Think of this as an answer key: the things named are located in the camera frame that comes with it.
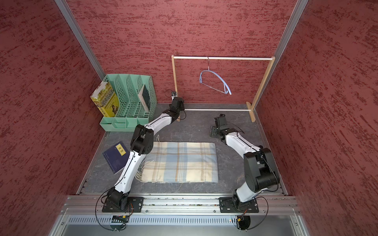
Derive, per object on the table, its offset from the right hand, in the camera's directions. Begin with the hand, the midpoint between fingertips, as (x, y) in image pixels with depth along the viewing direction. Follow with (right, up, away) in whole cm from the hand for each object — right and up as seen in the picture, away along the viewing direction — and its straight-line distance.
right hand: (216, 133), depth 94 cm
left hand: (-27, +21, +15) cm, 37 cm away
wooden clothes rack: (+31, +16, +20) cm, 40 cm away
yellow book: (-74, +23, +1) cm, 78 cm away
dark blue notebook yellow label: (-64, -15, -4) cm, 66 cm away
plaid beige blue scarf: (-28, -17, -7) cm, 34 cm away
